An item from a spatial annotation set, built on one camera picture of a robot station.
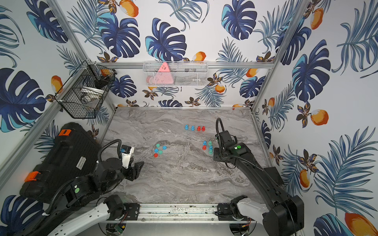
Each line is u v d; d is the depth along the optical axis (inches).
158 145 39.5
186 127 42.1
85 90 30.7
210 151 37.3
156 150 38.4
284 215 14.7
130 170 23.4
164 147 38.5
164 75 35.5
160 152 38.4
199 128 41.9
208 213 29.9
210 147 37.5
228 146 23.5
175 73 36.5
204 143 39.0
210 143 39.2
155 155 37.4
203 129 42.0
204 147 38.4
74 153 29.0
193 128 41.9
